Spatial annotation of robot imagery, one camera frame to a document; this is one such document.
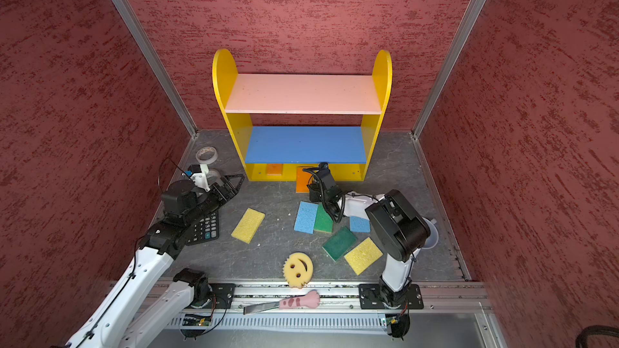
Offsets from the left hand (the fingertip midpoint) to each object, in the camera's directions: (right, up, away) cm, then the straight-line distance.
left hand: (239, 187), depth 75 cm
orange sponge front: (+19, 0, +25) cm, 31 cm away
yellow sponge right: (+41, -25, +6) cm, 49 cm away
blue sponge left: (+20, -14, +15) cm, 29 cm away
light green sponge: (+28, -15, +14) cm, 35 cm away
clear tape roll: (-28, +10, +36) cm, 46 cm away
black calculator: (-15, -18, +11) cm, 26 cm away
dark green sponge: (+32, -22, +8) cm, 40 cm away
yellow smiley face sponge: (+18, -28, +2) cm, 33 cm away
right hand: (+23, -5, +21) cm, 32 cm away
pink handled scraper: (+23, -35, -2) cm, 42 cm away
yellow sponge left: (-1, -16, +13) cm, 21 cm away
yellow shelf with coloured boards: (+8, +11, +15) cm, 20 cm away
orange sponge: (+6, +4, +29) cm, 30 cm away
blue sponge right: (+41, -16, +13) cm, 46 cm away
